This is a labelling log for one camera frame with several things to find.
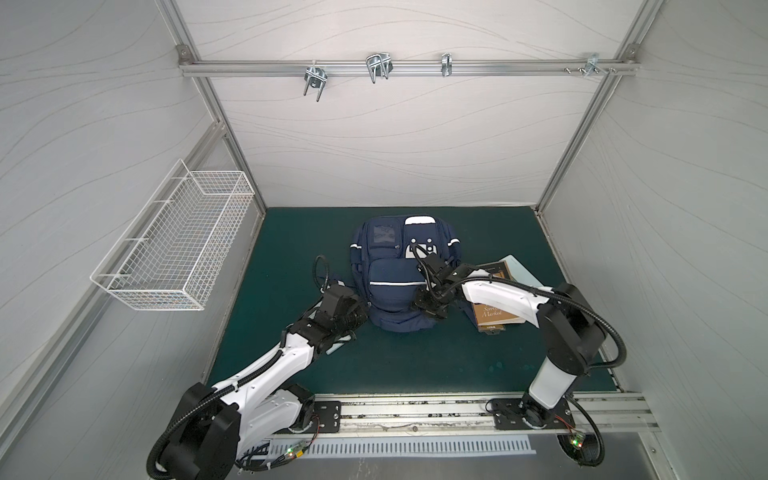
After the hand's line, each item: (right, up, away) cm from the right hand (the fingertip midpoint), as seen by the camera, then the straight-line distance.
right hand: (412, 309), depth 87 cm
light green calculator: (-22, -9, -3) cm, 24 cm away
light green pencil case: (+38, +9, +12) cm, 40 cm away
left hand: (-13, +1, -4) cm, 13 cm away
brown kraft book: (+23, -3, -2) cm, 23 cm away
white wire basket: (-57, +17, -19) cm, 63 cm away
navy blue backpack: (-9, +14, +15) cm, 22 cm away
